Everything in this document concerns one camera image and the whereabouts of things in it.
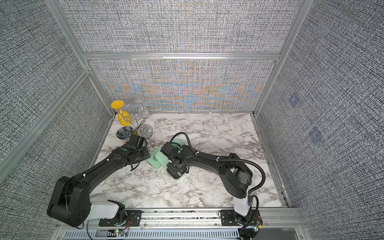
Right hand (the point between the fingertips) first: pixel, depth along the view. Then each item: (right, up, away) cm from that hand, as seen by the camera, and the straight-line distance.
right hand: (174, 162), depth 85 cm
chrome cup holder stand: (-31, +28, +16) cm, 44 cm away
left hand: (-15, +5, +4) cm, 17 cm away
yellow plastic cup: (-34, +26, +13) cm, 45 cm away
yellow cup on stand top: (-35, +34, +5) cm, 49 cm away
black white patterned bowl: (-37, +16, +20) cm, 45 cm away
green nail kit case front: (-11, +1, +5) cm, 12 cm away
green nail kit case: (0, -10, +1) cm, 10 cm away
